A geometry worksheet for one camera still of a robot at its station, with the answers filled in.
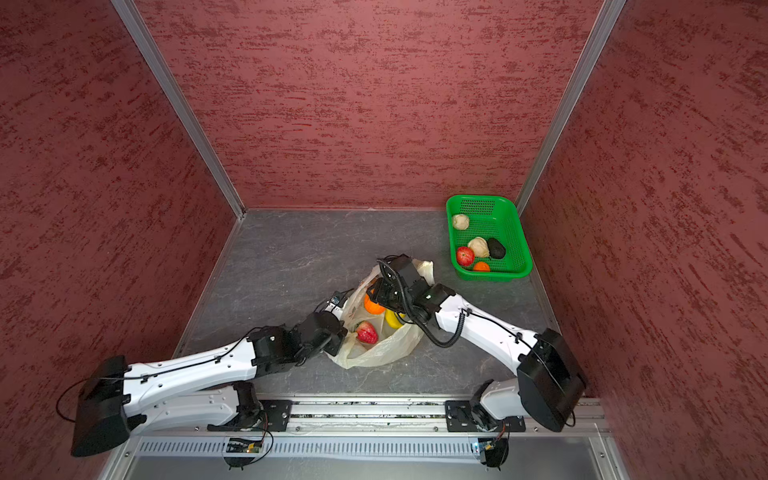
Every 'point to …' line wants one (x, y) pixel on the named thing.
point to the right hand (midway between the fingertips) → (370, 300)
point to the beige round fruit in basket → (460, 222)
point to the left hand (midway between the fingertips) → (340, 329)
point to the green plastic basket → (490, 217)
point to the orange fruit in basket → (481, 267)
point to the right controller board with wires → (497, 451)
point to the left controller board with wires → (242, 445)
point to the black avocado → (496, 249)
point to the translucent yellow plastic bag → (370, 338)
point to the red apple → (465, 256)
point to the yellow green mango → (392, 319)
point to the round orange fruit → (374, 308)
